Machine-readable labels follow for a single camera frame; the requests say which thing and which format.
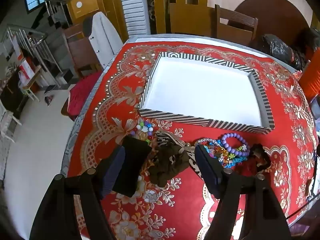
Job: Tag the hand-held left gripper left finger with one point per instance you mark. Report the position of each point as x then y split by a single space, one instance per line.
112 173

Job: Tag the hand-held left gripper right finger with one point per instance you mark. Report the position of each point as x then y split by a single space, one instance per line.
207 171

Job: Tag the black cloth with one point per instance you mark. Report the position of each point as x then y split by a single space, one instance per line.
135 165

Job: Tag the silver glitter bangle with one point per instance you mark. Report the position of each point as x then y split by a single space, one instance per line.
206 140

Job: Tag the brown scrunchie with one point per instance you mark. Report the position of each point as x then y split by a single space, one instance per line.
170 170

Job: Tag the leopard print hair bow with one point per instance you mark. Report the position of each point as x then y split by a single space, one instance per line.
165 138

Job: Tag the black scrunchie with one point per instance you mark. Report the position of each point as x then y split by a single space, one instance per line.
261 152

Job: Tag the striped tray with white inside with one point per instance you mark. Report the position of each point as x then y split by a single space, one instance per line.
200 90

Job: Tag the dark red scrunchie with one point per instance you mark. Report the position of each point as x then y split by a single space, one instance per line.
250 170

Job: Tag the red gold patterned tablecloth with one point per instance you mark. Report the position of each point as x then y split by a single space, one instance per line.
175 205

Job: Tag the red seat cushion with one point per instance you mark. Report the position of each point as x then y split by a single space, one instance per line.
81 93

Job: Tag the shoe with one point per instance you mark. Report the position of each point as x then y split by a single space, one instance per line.
49 100
50 89

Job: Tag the dark wooden chair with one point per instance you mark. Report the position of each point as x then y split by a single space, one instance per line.
80 52

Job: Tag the red white box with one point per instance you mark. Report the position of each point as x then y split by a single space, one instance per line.
26 71

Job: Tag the white jacket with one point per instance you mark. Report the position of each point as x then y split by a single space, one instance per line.
105 37

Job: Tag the white grey table undercloth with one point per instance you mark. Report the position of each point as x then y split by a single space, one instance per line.
175 38

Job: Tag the orange plastic basket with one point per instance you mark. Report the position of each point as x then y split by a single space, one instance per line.
311 80

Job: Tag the brown wooden slatted chair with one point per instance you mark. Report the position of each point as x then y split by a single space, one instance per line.
235 33

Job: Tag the yellow wooden chair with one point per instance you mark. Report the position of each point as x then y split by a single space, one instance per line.
190 20

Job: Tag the metal stair railing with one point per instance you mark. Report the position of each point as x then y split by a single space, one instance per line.
32 42

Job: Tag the white louvered door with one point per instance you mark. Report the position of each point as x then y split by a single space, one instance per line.
133 7

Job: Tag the round brown tabletop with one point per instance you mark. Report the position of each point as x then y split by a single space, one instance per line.
275 12

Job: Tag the yellow wooden door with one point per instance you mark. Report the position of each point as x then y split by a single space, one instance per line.
85 2

